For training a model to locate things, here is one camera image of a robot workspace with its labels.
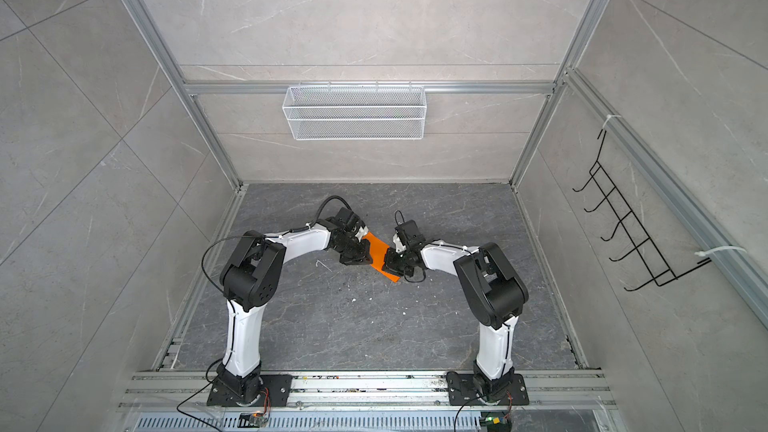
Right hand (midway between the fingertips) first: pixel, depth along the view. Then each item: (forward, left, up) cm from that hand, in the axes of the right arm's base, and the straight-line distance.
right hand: (382, 265), depth 95 cm
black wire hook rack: (-8, -57, +30) cm, 65 cm away
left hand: (+4, +3, 0) cm, 5 cm away
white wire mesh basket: (+43, +8, +29) cm, 52 cm away
